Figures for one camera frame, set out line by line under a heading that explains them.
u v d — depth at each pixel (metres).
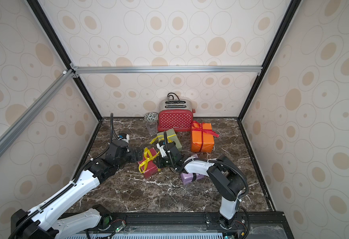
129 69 1.75
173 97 1.10
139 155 0.70
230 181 0.47
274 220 0.76
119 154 0.58
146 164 0.85
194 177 0.83
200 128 0.99
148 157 0.88
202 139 0.94
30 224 0.38
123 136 0.68
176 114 1.00
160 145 0.81
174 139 0.98
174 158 0.70
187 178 0.82
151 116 1.17
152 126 1.10
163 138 0.99
